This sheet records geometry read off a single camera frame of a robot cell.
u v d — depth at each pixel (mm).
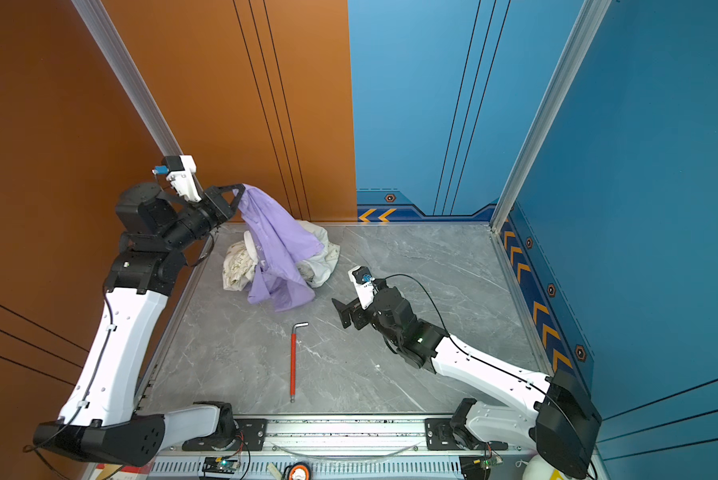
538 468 638
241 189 616
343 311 645
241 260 827
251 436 744
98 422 368
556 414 397
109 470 660
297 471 666
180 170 534
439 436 725
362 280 619
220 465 706
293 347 879
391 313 543
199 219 531
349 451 728
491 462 693
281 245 731
